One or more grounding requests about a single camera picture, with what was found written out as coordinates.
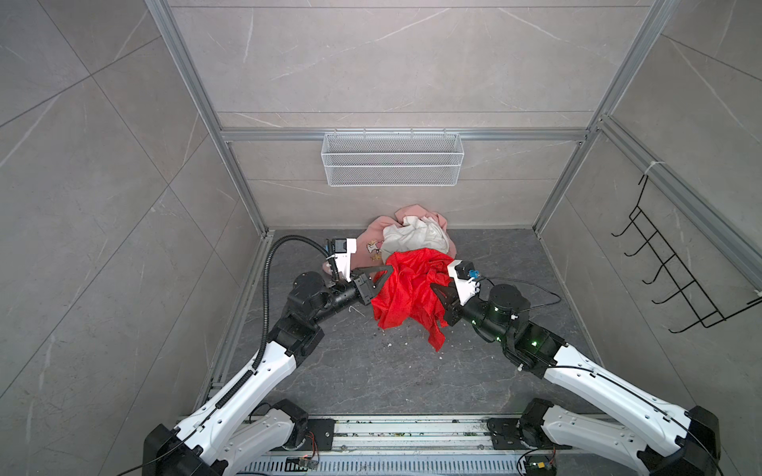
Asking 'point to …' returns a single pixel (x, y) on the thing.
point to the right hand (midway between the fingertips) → (433, 281)
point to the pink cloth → (369, 250)
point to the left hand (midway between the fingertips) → (392, 264)
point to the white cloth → (416, 232)
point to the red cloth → (406, 295)
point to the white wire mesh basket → (393, 160)
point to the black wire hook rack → (681, 276)
